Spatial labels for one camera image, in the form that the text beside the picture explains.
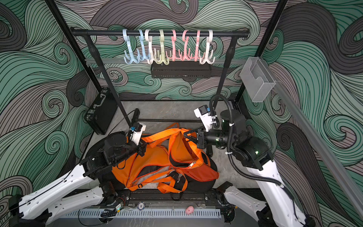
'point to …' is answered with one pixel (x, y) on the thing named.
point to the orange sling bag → (183, 153)
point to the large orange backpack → (152, 166)
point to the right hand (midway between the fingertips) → (184, 135)
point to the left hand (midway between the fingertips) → (151, 135)
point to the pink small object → (189, 210)
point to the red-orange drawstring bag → (202, 172)
